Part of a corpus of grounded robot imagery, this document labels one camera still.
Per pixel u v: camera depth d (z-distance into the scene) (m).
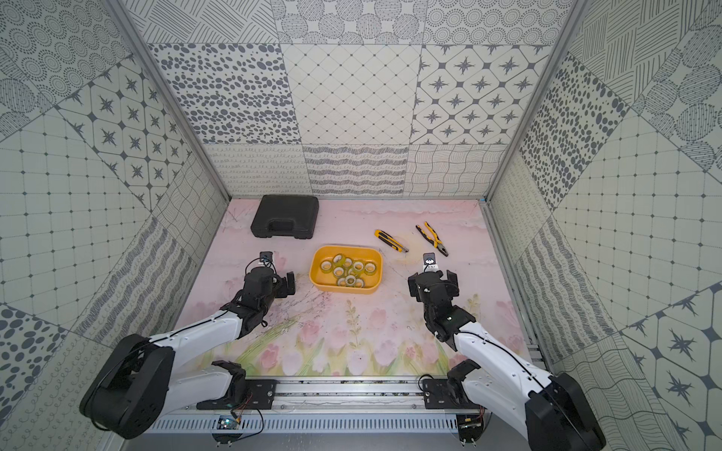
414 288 0.79
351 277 0.94
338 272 0.97
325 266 0.98
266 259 0.77
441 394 0.73
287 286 0.84
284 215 1.08
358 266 0.96
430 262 0.72
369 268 0.98
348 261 0.99
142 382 0.42
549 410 0.40
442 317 0.62
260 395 0.73
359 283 0.94
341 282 0.95
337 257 1.00
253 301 0.68
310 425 0.70
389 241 1.07
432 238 1.08
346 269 0.98
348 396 0.76
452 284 0.76
